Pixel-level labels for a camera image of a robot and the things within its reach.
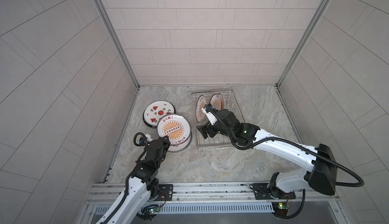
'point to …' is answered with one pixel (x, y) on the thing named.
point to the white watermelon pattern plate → (155, 110)
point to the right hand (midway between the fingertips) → (201, 123)
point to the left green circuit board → (149, 212)
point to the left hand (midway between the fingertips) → (173, 133)
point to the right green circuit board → (280, 209)
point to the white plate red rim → (215, 102)
